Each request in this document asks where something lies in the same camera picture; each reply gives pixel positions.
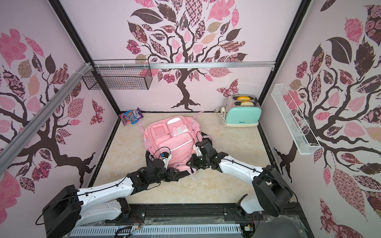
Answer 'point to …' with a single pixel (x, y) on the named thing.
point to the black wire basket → (118, 78)
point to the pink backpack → (174, 138)
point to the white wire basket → (304, 139)
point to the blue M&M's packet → (130, 115)
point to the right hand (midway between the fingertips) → (187, 165)
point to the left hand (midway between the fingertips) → (177, 174)
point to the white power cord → (222, 111)
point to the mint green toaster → (242, 110)
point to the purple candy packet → (138, 113)
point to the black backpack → (183, 174)
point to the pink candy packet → (124, 119)
